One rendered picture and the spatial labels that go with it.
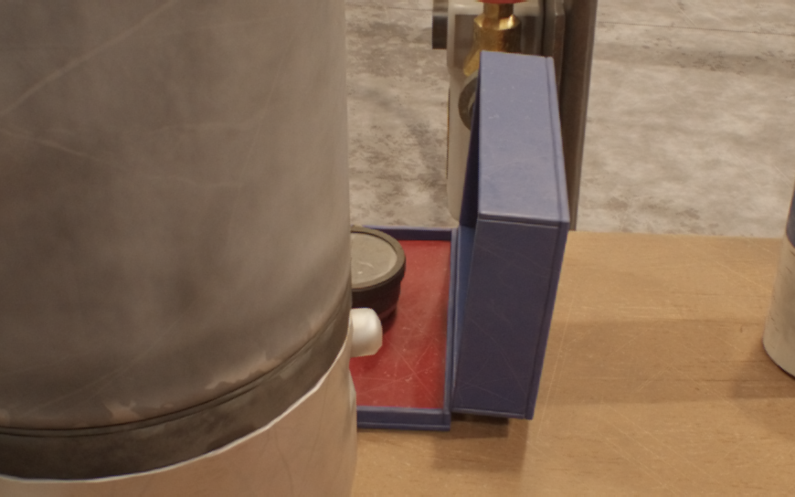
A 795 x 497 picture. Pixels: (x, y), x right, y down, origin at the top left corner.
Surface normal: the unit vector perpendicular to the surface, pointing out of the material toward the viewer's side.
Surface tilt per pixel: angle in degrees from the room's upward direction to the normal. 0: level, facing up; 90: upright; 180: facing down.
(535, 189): 5
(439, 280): 0
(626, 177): 0
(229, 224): 90
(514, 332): 90
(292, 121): 90
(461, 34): 90
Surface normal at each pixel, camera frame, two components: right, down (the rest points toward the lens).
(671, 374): 0.00, -0.83
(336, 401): 0.93, 0.20
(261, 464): 0.63, 0.43
